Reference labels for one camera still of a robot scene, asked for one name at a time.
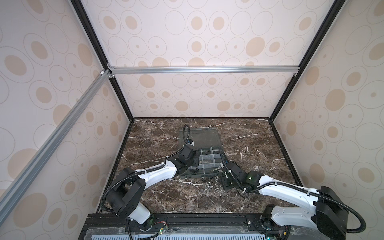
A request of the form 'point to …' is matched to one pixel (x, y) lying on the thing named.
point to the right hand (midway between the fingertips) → (222, 180)
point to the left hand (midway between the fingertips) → (200, 154)
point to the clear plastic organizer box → (208, 142)
